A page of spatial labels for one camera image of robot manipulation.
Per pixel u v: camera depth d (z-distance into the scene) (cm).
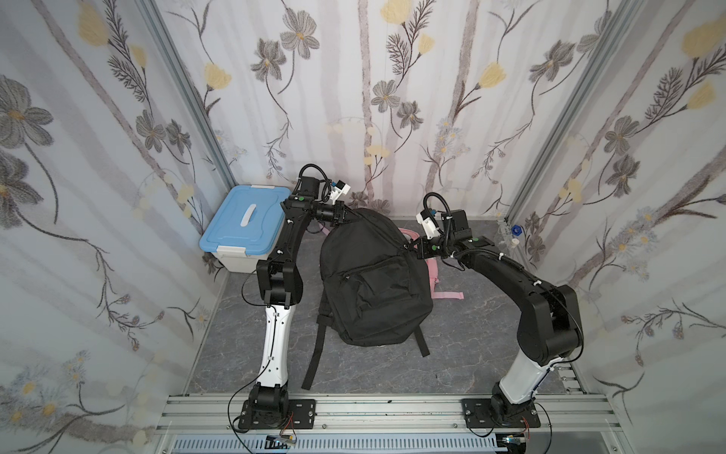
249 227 95
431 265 100
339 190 88
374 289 86
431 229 80
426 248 79
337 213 86
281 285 65
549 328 48
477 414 73
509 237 105
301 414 74
